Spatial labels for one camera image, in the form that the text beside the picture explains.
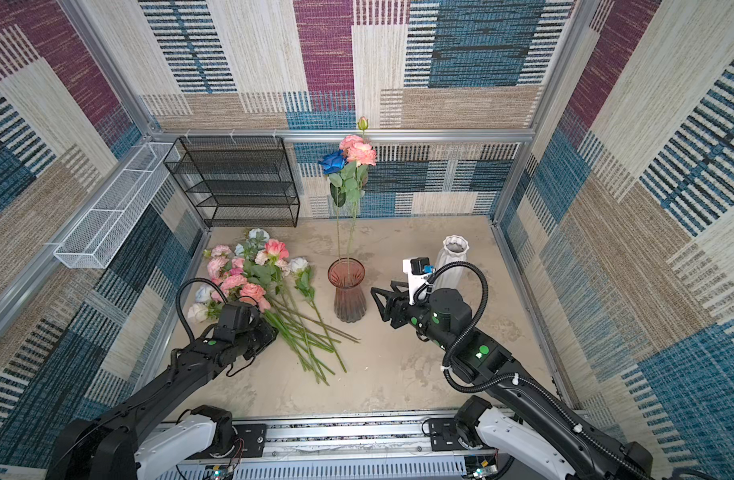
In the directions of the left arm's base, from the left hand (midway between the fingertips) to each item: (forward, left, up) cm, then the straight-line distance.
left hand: (278, 326), depth 86 cm
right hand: (-3, -29, +21) cm, 36 cm away
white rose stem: (+16, -5, -4) cm, 17 cm away
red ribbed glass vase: (+9, -20, +11) cm, 25 cm away
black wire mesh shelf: (+52, +22, +11) cm, 57 cm away
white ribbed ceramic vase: (+16, -50, +15) cm, 55 cm away
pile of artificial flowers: (+20, +10, -2) cm, 22 cm away
